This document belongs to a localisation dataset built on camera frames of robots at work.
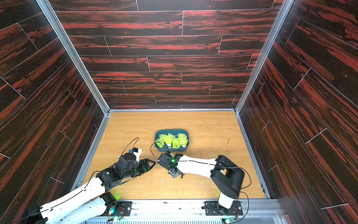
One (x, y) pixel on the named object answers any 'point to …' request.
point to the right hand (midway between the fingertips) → (181, 164)
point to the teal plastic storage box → (175, 132)
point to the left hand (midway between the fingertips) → (154, 165)
